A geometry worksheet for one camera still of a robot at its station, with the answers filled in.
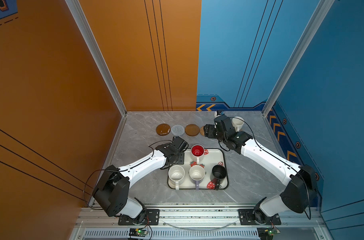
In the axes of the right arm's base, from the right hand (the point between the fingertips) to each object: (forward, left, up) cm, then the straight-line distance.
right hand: (208, 127), depth 82 cm
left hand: (-10, +16, -14) cm, 24 cm away
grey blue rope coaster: (+16, +19, -21) cm, 32 cm away
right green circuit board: (-45, -26, -25) cm, 58 cm away
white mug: (-18, +18, -21) cm, 33 cm away
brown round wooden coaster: (+16, +8, -21) cm, 28 cm away
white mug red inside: (-4, +5, -19) cm, 20 cm away
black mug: (-17, -6, -19) cm, 27 cm away
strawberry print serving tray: (-6, -3, -23) cm, 24 cm away
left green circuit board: (-45, +36, -23) cm, 62 cm away
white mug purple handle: (-17, +6, -21) cm, 28 cm away
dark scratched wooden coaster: (+16, +30, -21) cm, 40 cm away
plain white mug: (+13, -22, -11) cm, 28 cm away
